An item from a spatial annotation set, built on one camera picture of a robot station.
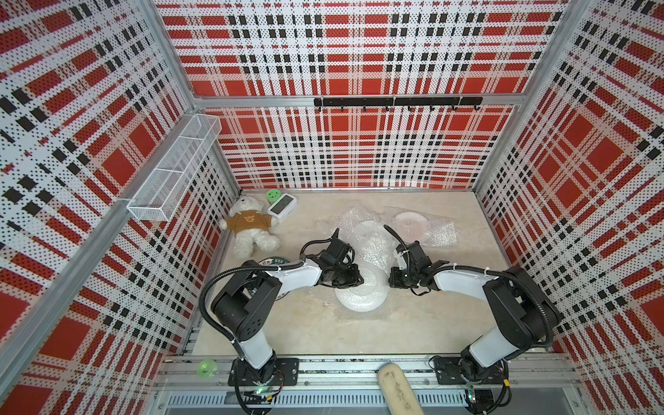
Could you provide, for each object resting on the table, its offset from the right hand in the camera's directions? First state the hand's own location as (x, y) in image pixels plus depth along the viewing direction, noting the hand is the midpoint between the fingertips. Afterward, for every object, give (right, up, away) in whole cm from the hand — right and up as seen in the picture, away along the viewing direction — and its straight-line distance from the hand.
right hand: (392, 279), depth 92 cm
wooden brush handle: (-3, -23, -25) cm, 34 cm away
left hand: (-11, 0, -3) cm, 11 cm away
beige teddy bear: (-54, +19, +9) cm, 58 cm away
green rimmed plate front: (-44, +6, +4) cm, 45 cm away
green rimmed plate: (-10, -4, -6) cm, 12 cm away
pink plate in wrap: (+11, +19, +16) cm, 27 cm away
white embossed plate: (-6, +12, +4) cm, 14 cm away
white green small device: (-45, +27, +19) cm, 56 cm away
